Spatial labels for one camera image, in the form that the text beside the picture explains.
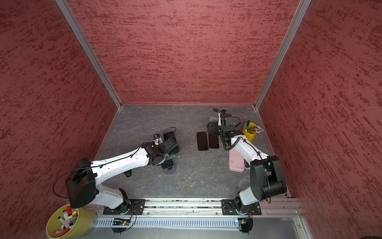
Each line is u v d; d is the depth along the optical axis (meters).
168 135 0.89
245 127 0.94
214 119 1.03
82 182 0.41
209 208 0.76
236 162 0.87
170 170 0.87
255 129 0.86
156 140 0.74
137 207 0.74
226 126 0.69
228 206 0.74
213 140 1.00
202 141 1.01
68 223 0.61
